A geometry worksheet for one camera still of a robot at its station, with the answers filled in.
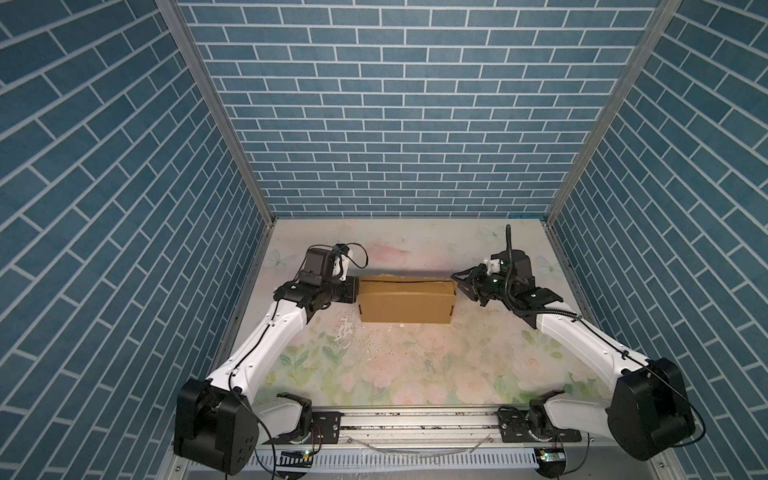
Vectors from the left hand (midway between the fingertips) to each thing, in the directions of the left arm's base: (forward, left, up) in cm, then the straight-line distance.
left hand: (360, 285), depth 82 cm
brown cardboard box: (-4, -7, -1) cm, 8 cm away
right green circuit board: (-38, -49, -19) cm, 65 cm away
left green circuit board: (-37, +15, -19) cm, 45 cm away
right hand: (+1, -25, +3) cm, 25 cm away
